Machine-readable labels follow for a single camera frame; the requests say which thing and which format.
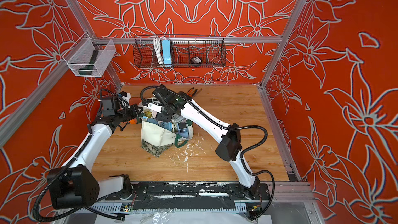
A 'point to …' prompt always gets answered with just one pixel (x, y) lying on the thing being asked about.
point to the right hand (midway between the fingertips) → (161, 107)
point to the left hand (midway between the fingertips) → (142, 107)
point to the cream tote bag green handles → (156, 138)
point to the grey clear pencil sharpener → (182, 127)
